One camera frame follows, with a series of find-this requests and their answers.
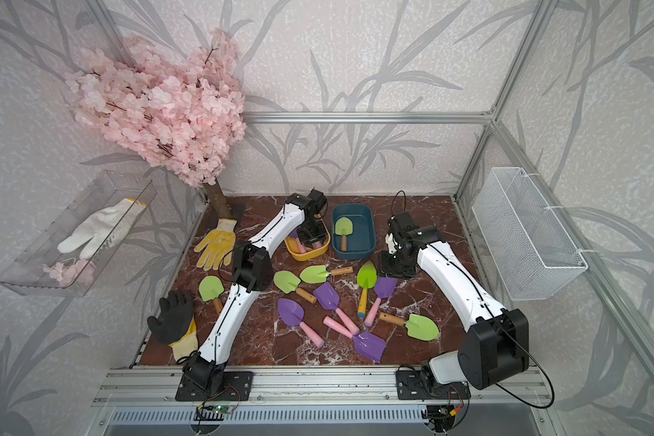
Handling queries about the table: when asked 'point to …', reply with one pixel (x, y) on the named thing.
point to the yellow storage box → (312, 254)
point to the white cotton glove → (99, 231)
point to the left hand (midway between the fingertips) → (322, 241)
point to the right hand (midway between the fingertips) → (383, 270)
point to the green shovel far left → (210, 288)
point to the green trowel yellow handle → (366, 279)
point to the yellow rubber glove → (219, 244)
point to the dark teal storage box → (361, 242)
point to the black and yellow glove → (176, 327)
